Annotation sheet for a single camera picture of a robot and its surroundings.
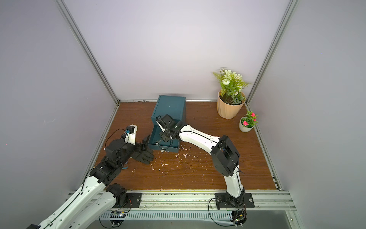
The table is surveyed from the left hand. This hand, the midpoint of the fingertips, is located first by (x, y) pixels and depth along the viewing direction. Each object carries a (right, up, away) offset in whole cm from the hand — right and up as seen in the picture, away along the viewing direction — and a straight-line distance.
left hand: (143, 133), depth 75 cm
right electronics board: (+50, -42, -5) cm, 66 cm away
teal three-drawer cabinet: (+16, +15, +13) cm, 25 cm away
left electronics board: (-13, -44, -2) cm, 46 cm away
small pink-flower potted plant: (+63, +5, +16) cm, 65 cm away
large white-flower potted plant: (+56, +24, +25) cm, 66 cm away
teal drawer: (+4, -8, +13) cm, 16 cm away
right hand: (+10, +1, +12) cm, 16 cm away
